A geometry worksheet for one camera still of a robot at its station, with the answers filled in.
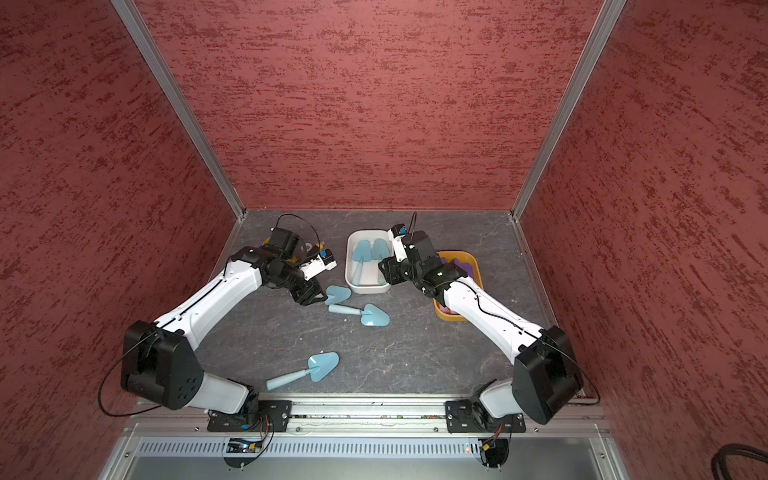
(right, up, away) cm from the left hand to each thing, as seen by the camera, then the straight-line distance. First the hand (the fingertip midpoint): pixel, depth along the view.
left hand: (315, 293), depth 83 cm
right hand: (+20, +7, -1) cm, 21 cm away
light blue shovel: (+17, +12, +23) cm, 32 cm away
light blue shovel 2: (+15, -8, +8) cm, 19 cm away
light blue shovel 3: (+2, -20, -2) cm, 20 cm away
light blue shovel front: (+11, +10, +24) cm, 28 cm away
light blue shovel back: (+3, -3, +14) cm, 14 cm away
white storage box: (+14, +1, +15) cm, 20 cm away
